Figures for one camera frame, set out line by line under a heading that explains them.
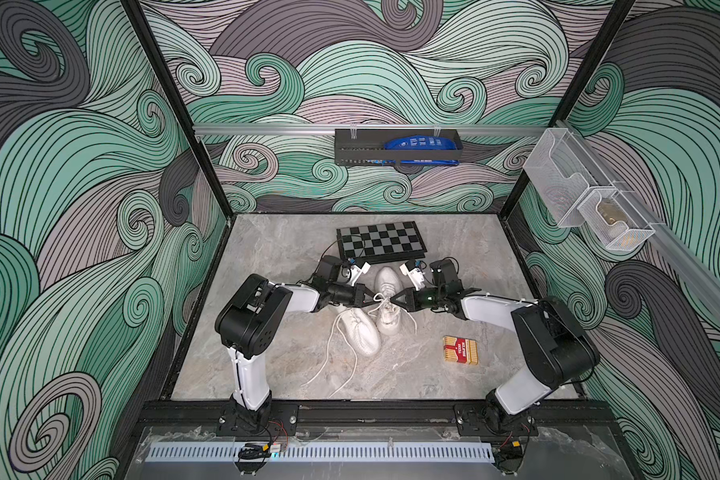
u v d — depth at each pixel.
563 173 0.78
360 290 0.82
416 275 0.83
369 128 0.92
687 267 0.55
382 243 1.07
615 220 0.65
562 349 0.46
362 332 0.87
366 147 0.95
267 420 0.72
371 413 0.75
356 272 0.86
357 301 0.81
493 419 0.64
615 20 0.72
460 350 0.83
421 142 0.92
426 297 0.79
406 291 0.85
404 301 0.83
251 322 0.48
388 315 0.86
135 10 0.70
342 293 0.81
